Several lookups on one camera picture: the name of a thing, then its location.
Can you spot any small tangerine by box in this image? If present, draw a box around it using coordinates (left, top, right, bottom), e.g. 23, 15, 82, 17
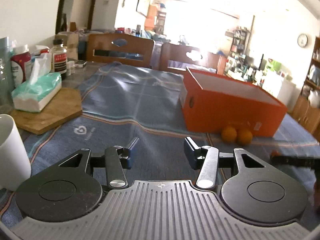
221, 126, 237, 144

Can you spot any small tangerine middle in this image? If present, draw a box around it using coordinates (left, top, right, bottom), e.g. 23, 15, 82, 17
236, 128, 253, 145

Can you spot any wooden shelf cabinet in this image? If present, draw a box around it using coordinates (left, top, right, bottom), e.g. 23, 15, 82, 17
291, 37, 320, 141

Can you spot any orange cardboard box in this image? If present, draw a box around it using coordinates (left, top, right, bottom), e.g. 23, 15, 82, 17
180, 68, 287, 137

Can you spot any blue patterned tablecloth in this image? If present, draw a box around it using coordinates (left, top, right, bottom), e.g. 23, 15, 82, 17
0, 61, 320, 222

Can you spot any white cabinet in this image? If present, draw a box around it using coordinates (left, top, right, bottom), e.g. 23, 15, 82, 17
262, 72, 296, 111

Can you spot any wooden cutting board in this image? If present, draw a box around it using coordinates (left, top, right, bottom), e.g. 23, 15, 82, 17
10, 88, 82, 135

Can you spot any white mug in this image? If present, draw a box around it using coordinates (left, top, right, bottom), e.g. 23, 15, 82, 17
0, 114, 31, 191

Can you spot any tissue pack green white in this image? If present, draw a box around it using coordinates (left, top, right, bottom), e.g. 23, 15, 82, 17
11, 53, 62, 113

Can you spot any wooden chair centre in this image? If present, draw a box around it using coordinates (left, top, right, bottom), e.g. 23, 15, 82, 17
159, 43, 227, 75

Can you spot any wooden chair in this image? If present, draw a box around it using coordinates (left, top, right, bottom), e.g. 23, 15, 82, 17
159, 43, 227, 75
86, 33, 155, 68

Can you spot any wooden chair left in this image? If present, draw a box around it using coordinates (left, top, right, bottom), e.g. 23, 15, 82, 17
86, 33, 155, 68

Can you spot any brown glass bottle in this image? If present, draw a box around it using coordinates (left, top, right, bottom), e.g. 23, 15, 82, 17
50, 38, 67, 80

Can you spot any red white canister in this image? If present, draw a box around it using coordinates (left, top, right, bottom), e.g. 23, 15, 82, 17
11, 44, 33, 88

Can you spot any round wall clock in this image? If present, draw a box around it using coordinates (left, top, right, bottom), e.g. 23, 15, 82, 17
297, 34, 309, 48

